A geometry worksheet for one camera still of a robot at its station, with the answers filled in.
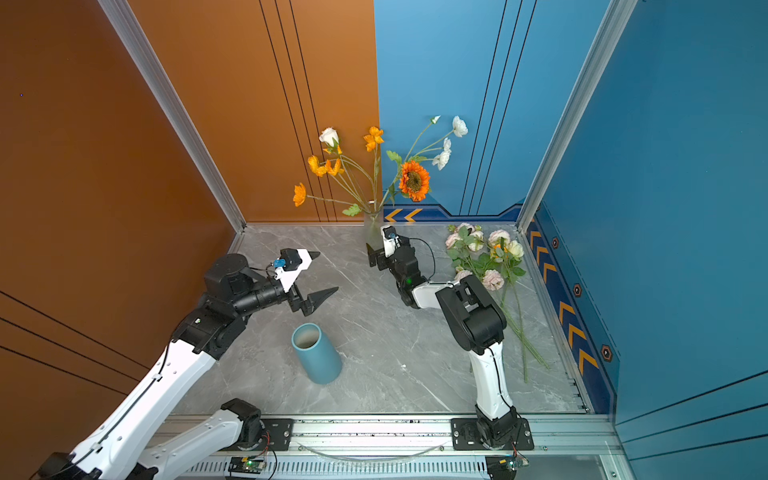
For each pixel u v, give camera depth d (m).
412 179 0.78
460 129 0.86
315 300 0.58
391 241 0.83
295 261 0.53
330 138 0.89
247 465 0.70
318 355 0.70
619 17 0.70
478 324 0.55
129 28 0.71
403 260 0.77
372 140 0.91
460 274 0.99
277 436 0.74
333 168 0.84
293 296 0.57
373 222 1.02
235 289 0.52
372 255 0.88
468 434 0.72
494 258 1.05
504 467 0.70
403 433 0.76
